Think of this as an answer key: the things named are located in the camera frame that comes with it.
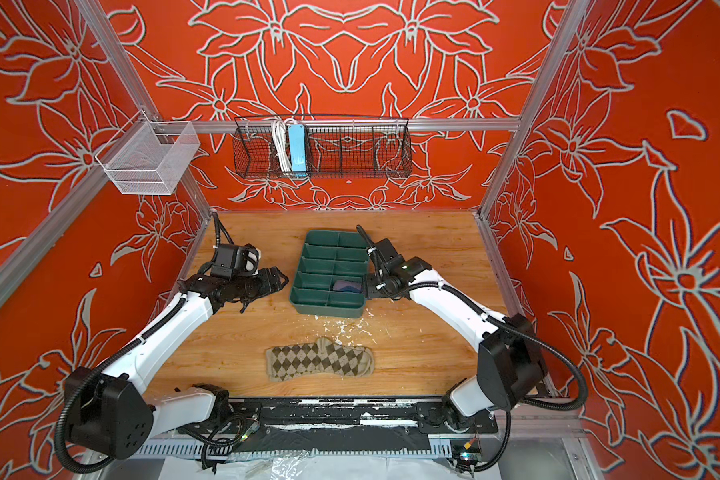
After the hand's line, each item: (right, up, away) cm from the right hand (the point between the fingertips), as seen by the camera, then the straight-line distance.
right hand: (369, 284), depth 83 cm
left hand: (-26, +1, -1) cm, 26 cm away
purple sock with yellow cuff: (-4, -2, +8) cm, 9 cm away
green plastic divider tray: (-14, +7, +24) cm, 29 cm away
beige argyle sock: (-14, -20, -2) cm, 25 cm away
